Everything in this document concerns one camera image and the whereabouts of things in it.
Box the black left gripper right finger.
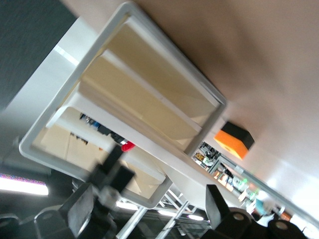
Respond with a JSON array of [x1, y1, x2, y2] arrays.
[[205, 184, 230, 230]]

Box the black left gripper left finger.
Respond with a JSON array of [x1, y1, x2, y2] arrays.
[[66, 182, 95, 238]]

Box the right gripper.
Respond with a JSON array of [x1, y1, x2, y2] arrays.
[[88, 145, 137, 205]]

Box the red push button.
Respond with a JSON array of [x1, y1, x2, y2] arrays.
[[79, 112, 136, 153]]

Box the white drawer cabinet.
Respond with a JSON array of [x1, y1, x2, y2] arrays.
[[0, 1, 228, 210]]

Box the ceiling light panel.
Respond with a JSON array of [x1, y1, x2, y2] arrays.
[[0, 173, 50, 197]]

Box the aluminium frame struts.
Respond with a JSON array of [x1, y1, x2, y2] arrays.
[[116, 189, 197, 239]]

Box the orange button enclosure box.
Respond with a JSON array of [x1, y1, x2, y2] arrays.
[[213, 121, 255, 160]]

